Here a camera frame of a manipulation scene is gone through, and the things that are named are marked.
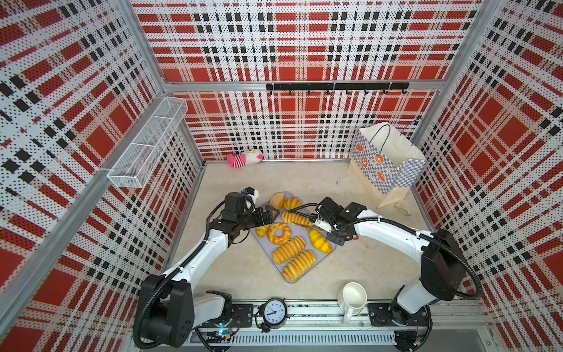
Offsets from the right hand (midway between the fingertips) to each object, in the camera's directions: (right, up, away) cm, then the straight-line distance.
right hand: (340, 231), depth 84 cm
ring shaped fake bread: (-24, -5, +6) cm, 25 cm away
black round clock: (-24, -25, -12) cm, 37 cm away
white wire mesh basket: (-86, +27, +9) cm, 91 cm away
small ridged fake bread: (-19, +4, +10) cm, 22 cm away
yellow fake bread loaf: (-8, -5, +3) cm, 10 cm away
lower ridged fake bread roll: (-16, -13, -2) cm, 21 cm away
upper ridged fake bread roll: (-20, -8, +2) cm, 22 cm away
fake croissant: (-32, -1, +7) cm, 33 cm away
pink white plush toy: (-42, +33, +31) cm, 62 cm away
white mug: (+3, -23, -6) cm, 24 cm away
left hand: (-27, +6, 0) cm, 28 cm away
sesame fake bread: (-26, +11, +15) cm, 32 cm away
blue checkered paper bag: (+19, +27, +3) cm, 33 cm away
